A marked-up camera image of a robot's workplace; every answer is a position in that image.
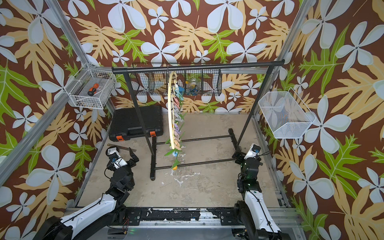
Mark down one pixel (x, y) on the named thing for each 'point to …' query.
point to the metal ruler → (121, 147)
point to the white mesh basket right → (286, 115)
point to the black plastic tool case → (126, 122)
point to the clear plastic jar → (193, 89)
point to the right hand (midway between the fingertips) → (244, 148)
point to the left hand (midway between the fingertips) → (122, 151)
